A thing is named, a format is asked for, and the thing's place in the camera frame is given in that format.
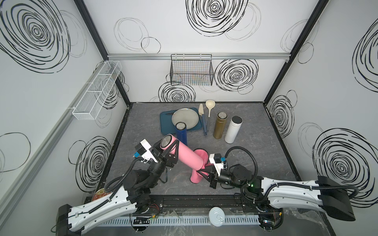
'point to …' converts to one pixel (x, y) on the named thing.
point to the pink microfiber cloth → (195, 175)
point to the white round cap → (216, 216)
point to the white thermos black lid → (233, 129)
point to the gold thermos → (219, 125)
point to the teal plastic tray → (167, 127)
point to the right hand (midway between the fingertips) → (197, 173)
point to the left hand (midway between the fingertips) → (174, 139)
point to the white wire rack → (87, 108)
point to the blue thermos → (181, 132)
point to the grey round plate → (188, 116)
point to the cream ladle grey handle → (210, 104)
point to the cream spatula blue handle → (201, 112)
